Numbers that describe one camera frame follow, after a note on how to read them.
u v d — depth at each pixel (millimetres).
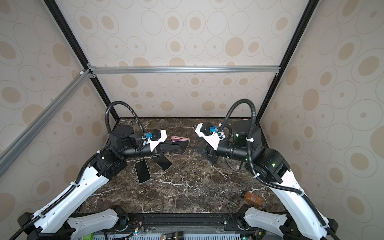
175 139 547
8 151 517
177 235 676
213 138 430
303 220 361
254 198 778
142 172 903
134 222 731
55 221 375
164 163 957
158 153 515
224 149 444
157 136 475
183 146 594
